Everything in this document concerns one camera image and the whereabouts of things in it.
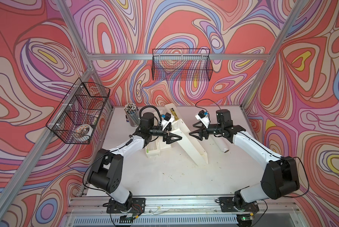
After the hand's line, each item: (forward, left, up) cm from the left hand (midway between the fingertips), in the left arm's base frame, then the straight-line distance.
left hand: (180, 134), depth 75 cm
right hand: (+4, -7, -3) cm, 9 cm away
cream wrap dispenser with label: (+2, +15, -16) cm, 22 cm away
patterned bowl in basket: (+1, +51, +4) cm, 51 cm away
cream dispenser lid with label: (+39, +5, -19) cm, 43 cm away
